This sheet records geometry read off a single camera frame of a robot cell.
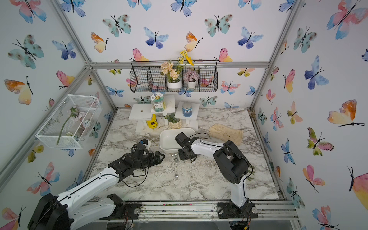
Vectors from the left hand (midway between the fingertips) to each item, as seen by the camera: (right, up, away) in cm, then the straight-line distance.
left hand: (162, 156), depth 82 cm
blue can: (+14, +28, +8) cm, 32 cm away
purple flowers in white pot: (+16, +47, +8) cm, 51 cm away
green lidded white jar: (-2, +30, +1) cm, 31 cm away
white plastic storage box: (+1, +5, +17) cm, 18 cm away
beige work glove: (+45, +10, +20) cm, 50 cm away
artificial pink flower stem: (-44, +23, -7) cm, 50 cm away
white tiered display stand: (-18, +26, +15) cm, 35 cm away
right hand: (+13, -2, +11) cm, 17 cm away
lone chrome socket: (+8, -12, +3) cm, 15 cm away
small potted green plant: (+5, +19, +16) cm, 25 cm away
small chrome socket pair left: (+6, -2, +11) cm, 13 cm away
